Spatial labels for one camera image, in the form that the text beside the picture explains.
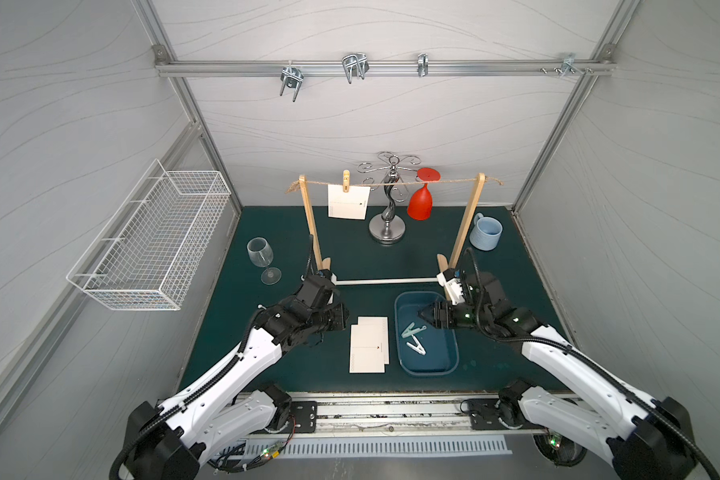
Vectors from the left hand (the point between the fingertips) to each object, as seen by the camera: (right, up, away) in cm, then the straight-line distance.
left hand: (342, 314), depth 77 cm
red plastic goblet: (+24, +32, +19) cm, 44 cm away
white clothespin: (+21, -11, +7) cm, 25 cm away
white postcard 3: (+2, +28, -4) cm, 29 cm away
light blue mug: (+49, +22, +27) cm, 60 cm away
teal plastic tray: (+28, -11, +8) cm, 31 cm away
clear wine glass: (-26, +15, +14) cm, 34 cm away
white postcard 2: (+10, -6, +14) cm, 19 cm away
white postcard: (+7, -12, +8) cm, 16 cm away
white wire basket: (-45, +17, -9) cm, 49 cm away
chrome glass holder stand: (+15, +24, +37) cm, 47 cm away
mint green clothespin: (+19, -7, +10) cm, 23 cm away
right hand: (+22, +1, +1) cm, 22 cm away
